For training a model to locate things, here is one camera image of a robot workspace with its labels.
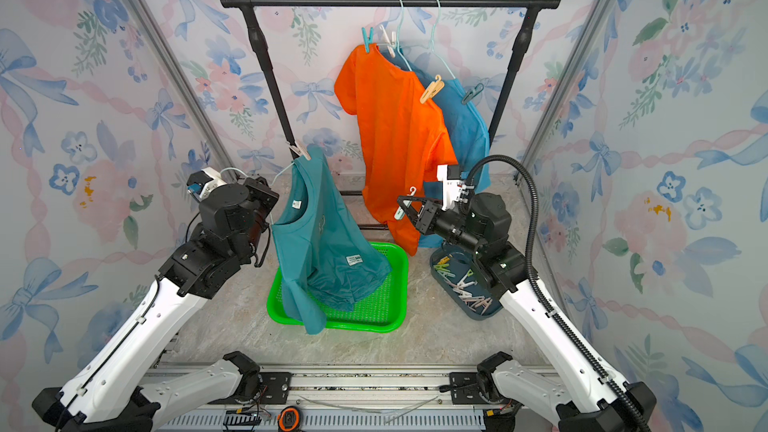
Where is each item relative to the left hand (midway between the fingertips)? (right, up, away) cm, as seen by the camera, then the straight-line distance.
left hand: (268, 175), depth 64 cm
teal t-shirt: (+40, -18, +37) cm, 57 cm away
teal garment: (+7, -22, +29) cm, 37 cm away
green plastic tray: (+24, -37, +24) cm, 50 cm away
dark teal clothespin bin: (+47, -27, +31) cm, 62 cm away
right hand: (+29, -5, -1) cm, 29 cm away
